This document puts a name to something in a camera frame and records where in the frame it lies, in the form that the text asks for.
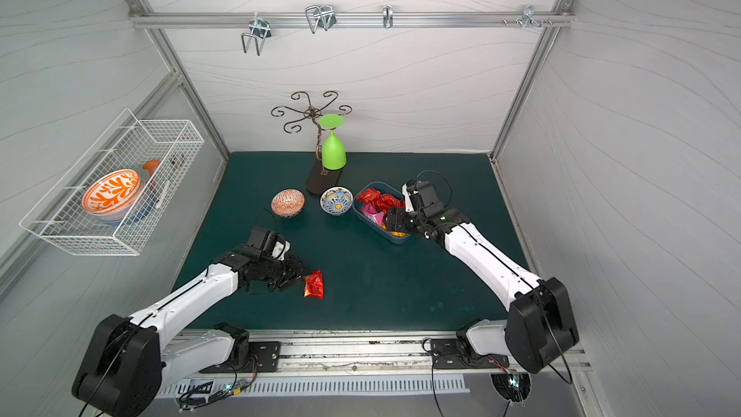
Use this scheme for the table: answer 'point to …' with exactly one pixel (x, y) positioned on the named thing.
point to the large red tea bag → (383, 202)
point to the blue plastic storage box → (367, 224)
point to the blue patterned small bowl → (337, 201)
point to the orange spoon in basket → (150, 165)
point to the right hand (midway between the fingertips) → (394, 217)
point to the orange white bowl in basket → (107, 197)
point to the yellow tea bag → (397, 234)
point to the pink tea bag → (376, 216)
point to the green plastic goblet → (333, 150)
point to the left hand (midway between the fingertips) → (308, 276)
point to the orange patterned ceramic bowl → (288, 203)
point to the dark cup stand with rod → (322, 180)
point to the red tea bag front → (314, 285)
